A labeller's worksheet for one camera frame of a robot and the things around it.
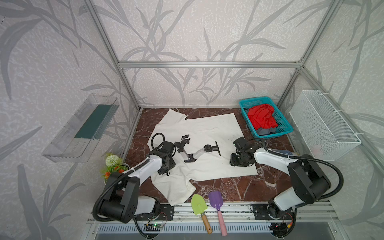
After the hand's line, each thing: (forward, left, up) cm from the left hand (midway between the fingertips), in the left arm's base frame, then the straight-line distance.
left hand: (172, 161), depth 90 cm
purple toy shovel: (-20, -26, -1) cm, 33 cm away
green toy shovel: (-24, -17, 0) cm, 29 cm away
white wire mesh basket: (-1, -71, +34) cm, 79 cm away
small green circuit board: (-33, +5, -2) cm, 33 cm away
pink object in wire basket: (-3, -76, +20) cm, 78 cm away
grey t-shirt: (+19, -58, +5) cm, 61 cm away
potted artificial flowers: (-9, +26, +13) cm, 30 cm away
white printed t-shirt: (+10, -19, -2) cm, 22 cm away
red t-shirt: (+28, -59, +10) cm, 66 cm away
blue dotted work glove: (+7, -73, -1) cm, 73 cm away
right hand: (+2, -37, 0) cm, 38 cm away
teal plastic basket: (+23, -75, +4) cm, 78 cm away
